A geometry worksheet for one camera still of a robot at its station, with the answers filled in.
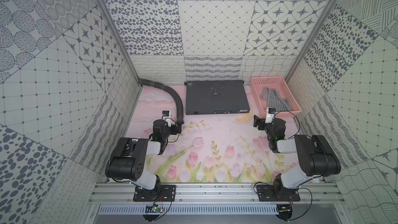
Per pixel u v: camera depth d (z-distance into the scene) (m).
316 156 0.45
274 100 1.10
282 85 1.15
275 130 0.73
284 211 0.72
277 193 0.67
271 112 0.82
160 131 0.73
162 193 0.73
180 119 0.98
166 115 0.82
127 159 0.46
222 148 0.88
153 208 0.70
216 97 1.09
